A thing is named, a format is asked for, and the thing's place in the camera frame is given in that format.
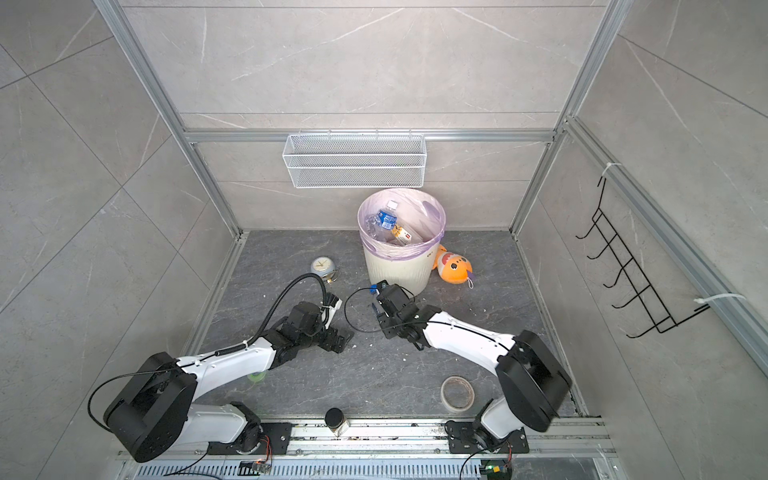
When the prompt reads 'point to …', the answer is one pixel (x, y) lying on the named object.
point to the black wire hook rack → (662, 321)
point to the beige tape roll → (457, 394)
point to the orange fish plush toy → (453, 267)
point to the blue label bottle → (387, 219)
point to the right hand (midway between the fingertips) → (390, 314)
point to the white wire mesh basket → (356, 160)
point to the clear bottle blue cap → (371, 222)
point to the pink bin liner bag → (400, 223)
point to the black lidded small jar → (336, 422)
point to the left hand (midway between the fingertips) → (341, 321)
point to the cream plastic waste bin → (414, 273)
